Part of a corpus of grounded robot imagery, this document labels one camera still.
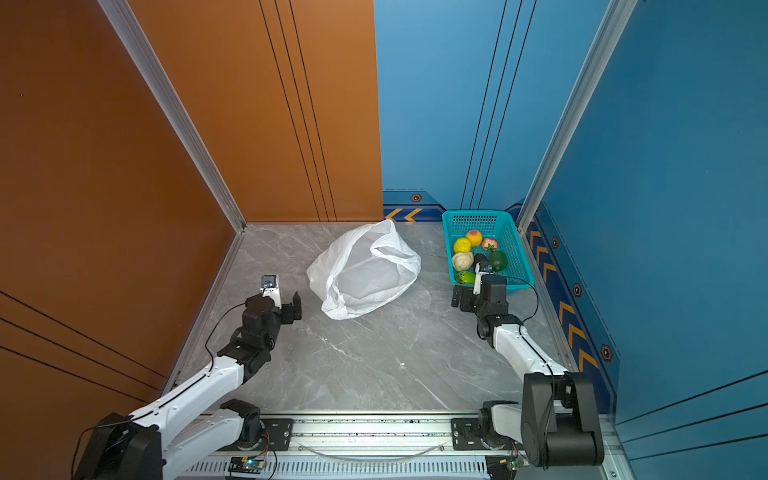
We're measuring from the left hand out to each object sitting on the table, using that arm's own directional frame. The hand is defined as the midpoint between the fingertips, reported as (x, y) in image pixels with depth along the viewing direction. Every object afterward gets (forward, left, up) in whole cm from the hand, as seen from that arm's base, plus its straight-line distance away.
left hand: (280, 291), depth 85 cm
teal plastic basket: (+34, -72, -6) cm, 79 cm away
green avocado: (+18, -69, -7) cm, 72 cm away
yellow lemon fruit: (+24, -57, -6) cm, 62 cm away
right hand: (+4, -55, -3) cm, 56 cm away
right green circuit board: (-40, -59, -13) cm, 72 cm away
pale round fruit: (+17, -57, -7) cm, 60 cm away
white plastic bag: (+17, -21, -12) cm, 30 cm away
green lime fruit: (+9, -56, -6) cm, 57 cm away
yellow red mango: (+29, -62, -7) cm, 69 cm away
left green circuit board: (-40, +2, -14) cm, 42 cm away
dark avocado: (+19, -62, -7) cm, 66 cm away
